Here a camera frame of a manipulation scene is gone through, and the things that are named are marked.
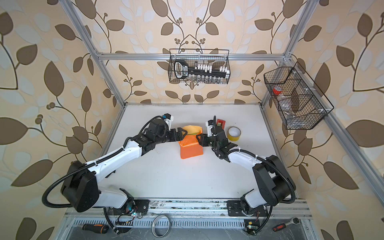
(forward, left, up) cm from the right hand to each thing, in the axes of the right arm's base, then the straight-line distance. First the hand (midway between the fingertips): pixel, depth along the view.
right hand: (200, 137), depth 88 cm
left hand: (-1, +9, +8) cm, 12 cm away
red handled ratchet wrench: (-42, -43, -11) cm, 61 cm away
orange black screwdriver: (-42, +48, -8) cm, 64 cm away
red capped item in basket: (+20, -47, +18) cm, 54 cm away
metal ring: (-42, +17, -13) cm, 48 cm away
